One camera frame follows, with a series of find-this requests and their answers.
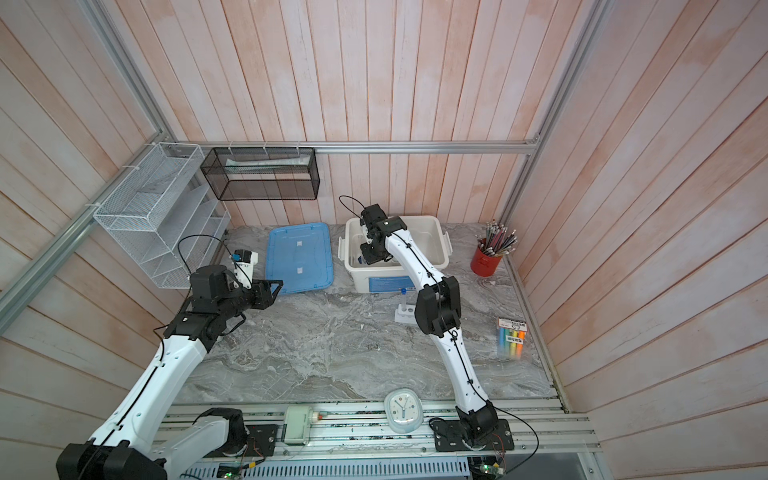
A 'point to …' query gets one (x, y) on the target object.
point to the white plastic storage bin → (429, 233)
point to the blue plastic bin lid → (301, 257)
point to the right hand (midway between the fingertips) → (373, 254)
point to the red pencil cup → (482, 265)
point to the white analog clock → (403, 410)
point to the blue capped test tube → (403, 291)
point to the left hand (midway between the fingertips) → (275, 287)
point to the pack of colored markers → (511, 337)
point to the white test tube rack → (405, 314)
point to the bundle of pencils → (498, 240)
